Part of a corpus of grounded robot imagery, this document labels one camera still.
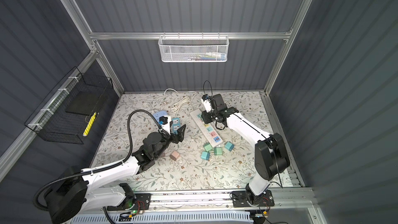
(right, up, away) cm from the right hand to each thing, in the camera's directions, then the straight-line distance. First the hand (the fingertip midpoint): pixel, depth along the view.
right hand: (205, 115), depth 89 cm
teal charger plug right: (+14, -18, +2) cm, 23 cm away
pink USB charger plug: (-18, -22, -2) cm, 29 cm away
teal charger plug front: (0, -22, -2) cm, 23 cm away
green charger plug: (+1, -18, +1) cm, 19 cm away
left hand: (-15, -4, -10) cm, 18 cm away
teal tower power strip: (-15, -4, -15) cm, 21 cm away
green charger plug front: (+7, -21, 0) cm, 22 cm away
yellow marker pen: (-53, -5, -21) cm, 57 cm away
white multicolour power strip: (+3, -9, +8) cm, 12 cm away
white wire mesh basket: (-10, +46, +23) cm, 53 cm away
